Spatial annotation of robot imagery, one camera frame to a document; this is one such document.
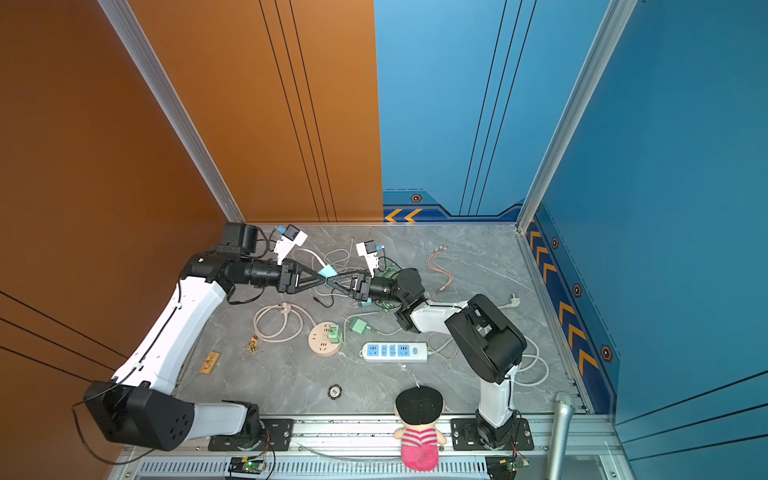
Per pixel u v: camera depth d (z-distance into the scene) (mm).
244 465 709
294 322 931
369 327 907
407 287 648
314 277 710
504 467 698
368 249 710
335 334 831
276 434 739
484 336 512
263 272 617
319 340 870
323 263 697
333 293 994
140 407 384
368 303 966
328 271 696
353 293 694
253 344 886
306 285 653
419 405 699
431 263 1085
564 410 742
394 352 846
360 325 908
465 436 725
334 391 807
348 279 736
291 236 644
